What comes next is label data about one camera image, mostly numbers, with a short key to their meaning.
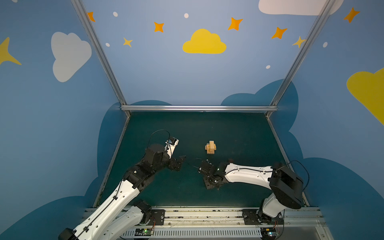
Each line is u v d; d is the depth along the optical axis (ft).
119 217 1.82
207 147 3.12
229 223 2.42
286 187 1.45
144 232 2.32
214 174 2.06
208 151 3.22
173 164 2.12
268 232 2.35
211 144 3.13
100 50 2.73
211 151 3.19
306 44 2.70
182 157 2.16
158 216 2.44
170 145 2.05
